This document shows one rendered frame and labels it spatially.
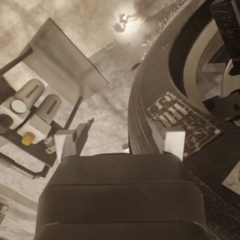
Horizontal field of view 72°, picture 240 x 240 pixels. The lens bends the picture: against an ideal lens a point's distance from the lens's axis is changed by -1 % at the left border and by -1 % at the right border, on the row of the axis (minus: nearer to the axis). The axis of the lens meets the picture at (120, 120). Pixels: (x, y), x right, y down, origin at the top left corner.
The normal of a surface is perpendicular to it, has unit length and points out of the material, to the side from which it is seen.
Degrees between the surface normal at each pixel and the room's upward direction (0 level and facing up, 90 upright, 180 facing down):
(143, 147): 82
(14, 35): 0
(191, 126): 90
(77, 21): 0
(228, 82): 90
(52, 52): 0
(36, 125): 90
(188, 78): 82
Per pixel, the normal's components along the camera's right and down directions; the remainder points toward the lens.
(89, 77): -0.11, 0.65
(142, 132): -0.75, -0.52
